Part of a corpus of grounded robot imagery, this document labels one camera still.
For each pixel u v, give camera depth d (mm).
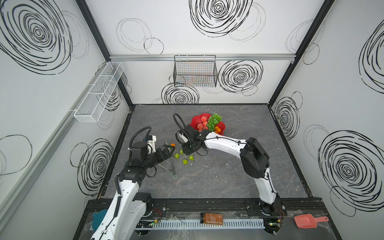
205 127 1020
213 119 1028
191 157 895
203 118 1055
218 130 1004
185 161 875
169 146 698
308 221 704
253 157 528
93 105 735
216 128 1020
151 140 718
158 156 679
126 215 461
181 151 856
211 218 679
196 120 1059
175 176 843
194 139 679
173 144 934
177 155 910
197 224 642
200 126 1022
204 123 1039
